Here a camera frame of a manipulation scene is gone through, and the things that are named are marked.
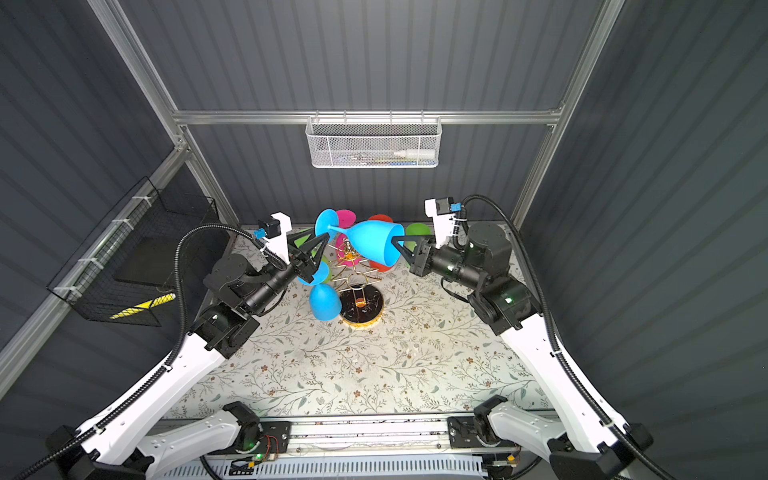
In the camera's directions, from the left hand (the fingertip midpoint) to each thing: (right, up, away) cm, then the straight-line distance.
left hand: (321, 232), depth 62 cm
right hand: (+16, -3, -3) cm, 16 cm away
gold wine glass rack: (+5, -21, +35) cm, 41 cm away
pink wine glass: (+3, -5, +13) cm, 15 cm away
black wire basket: (-48, -8, +8) cm, 49 cm away
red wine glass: (+9, -8, +27) cm, 29 cm away
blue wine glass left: (-2, -16, +14) cm, 21 cm away
